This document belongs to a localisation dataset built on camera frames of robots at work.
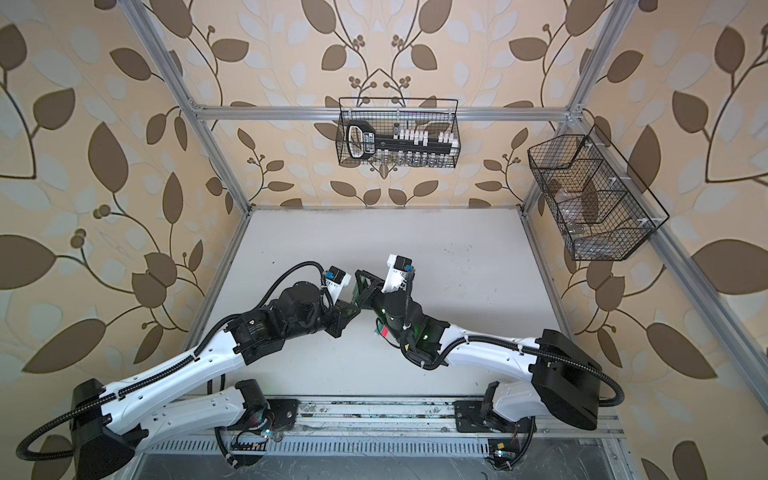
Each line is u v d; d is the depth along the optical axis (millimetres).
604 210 725
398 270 646
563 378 415
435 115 909
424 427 737
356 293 709
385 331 886
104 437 389
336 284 643
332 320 632
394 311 544
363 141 842
